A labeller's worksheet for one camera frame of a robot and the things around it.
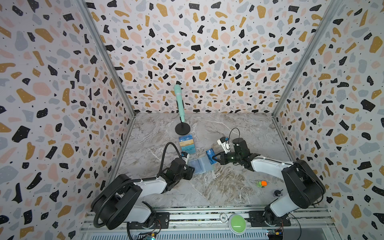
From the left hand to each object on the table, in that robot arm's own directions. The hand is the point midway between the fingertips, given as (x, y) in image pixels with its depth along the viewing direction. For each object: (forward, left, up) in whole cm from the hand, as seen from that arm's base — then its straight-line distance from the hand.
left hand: (194, 166), depth 88 cm
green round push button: (-29, -21, -2) cm, 36 cm away
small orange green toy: (-11, -38, -1) cm, 39 cm away
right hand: (+3, -11, +7) cm, 13 cm away
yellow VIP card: (+17, +6, -1) cm, 18 cm away
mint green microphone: (+37, +10, +29) cm, 48 cm away
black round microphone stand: (+33, +10, -5) cm, 35 cm away
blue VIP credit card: (+5, -9, +5) cm, 12 cm away
